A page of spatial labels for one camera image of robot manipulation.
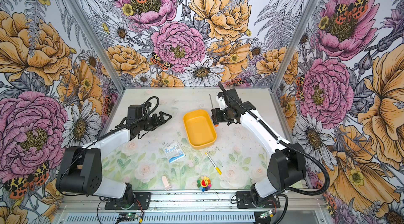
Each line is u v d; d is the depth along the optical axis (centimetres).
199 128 99
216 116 73
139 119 66
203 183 78
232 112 60
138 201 73
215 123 81
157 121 79
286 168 43
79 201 76
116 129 60
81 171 44
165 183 76
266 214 72
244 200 74
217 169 83
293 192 46
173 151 89
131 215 71
